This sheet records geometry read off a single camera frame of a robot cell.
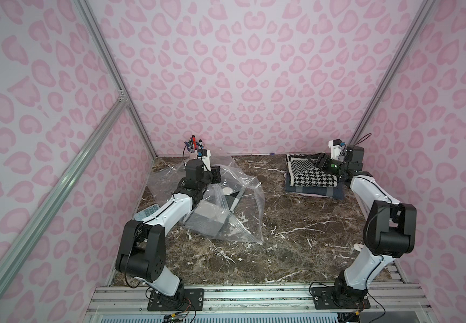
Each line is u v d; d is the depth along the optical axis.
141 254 0.45
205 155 0.77
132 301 0.75
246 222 0.93
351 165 0.72
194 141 1.10
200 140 1.10
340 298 0.67
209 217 0.88
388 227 0.50
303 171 1.01
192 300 0.73
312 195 1.00
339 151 0.83
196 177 0.68
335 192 0.97
